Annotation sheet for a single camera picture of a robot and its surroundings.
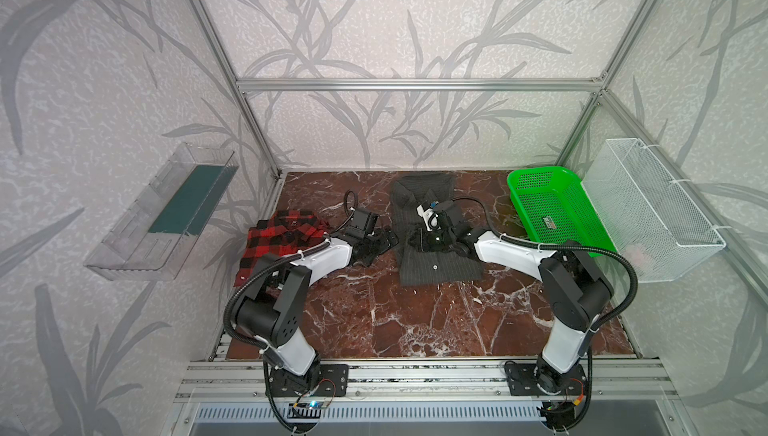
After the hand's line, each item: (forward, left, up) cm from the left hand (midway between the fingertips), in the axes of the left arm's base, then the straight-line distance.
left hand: (395, 235), depth 93 cm
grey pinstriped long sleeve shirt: (+20, -4, -4) cm, 21 cm away
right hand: (-1, -4, +3) cm, 5 cm away
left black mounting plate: (-39, +17, -4) cm, 42 cm away
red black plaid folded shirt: (+1, +35, -1) cm, 35 cm away
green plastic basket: (+16, -59, -7) cm, 61 cm away
